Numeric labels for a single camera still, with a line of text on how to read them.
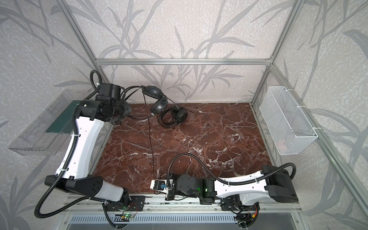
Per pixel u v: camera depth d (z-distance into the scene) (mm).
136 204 725
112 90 517
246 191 494
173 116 1019
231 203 734
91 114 433
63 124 620
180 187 481
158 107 678
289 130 623
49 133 656
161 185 496
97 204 749
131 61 938
